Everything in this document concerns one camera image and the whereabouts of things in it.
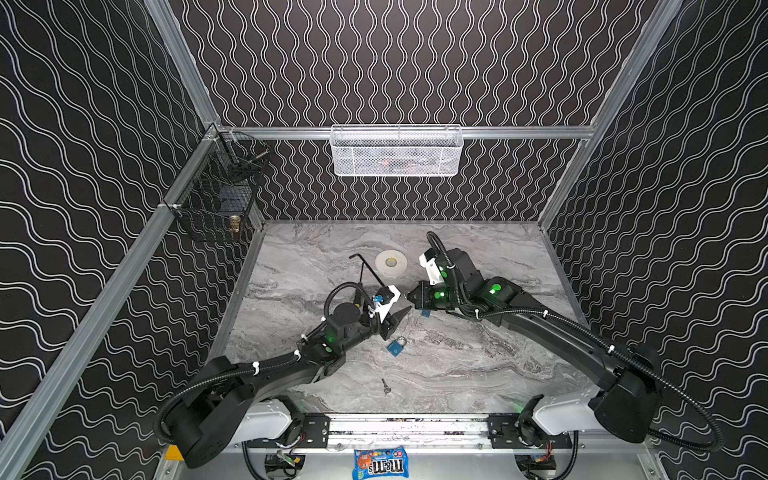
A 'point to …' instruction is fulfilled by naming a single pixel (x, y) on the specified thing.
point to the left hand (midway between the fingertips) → (413, 303)
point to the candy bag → (373, 463)
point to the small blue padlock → (426, 312)
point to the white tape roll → (391, 263)
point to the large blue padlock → (397, 346)
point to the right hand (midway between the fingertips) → (406, 297)
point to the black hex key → (359, 256)
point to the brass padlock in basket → (235, 222)
